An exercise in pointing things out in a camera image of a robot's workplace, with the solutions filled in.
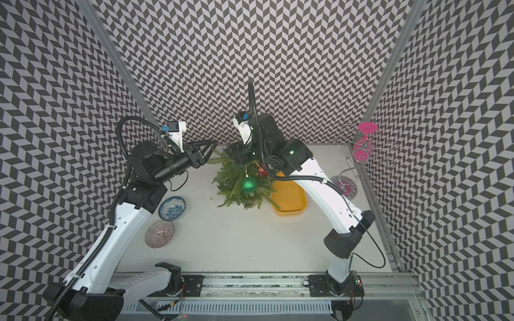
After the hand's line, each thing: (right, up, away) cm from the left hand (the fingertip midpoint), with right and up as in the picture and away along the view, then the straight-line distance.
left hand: (214, 144), depth 63 cm
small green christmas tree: (+3, -10, +8) cm, 13 cm away
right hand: (+7, -2, +3) cm, 8 cm away
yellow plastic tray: (+28, -24, +35) cm, 51 cm away
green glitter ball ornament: (+11, -13, +1) cm, 17 cm away
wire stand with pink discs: (+53, -1, +12) cm, 54 cm away
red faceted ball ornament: (+15, -9, +7) cm, 19 cm away
